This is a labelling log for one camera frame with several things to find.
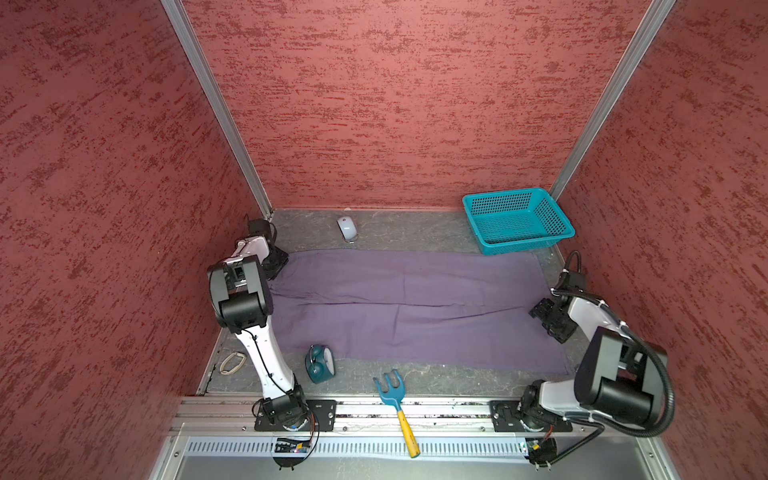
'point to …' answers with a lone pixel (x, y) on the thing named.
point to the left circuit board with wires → (289, 452)
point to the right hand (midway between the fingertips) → (540, 325)
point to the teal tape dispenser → (320, 363)
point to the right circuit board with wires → (542, 452)
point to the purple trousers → (469, 309)
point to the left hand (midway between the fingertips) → (282, 270)
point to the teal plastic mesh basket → (514, 221)
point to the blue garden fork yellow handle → (395, 396)
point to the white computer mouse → (348, 229)
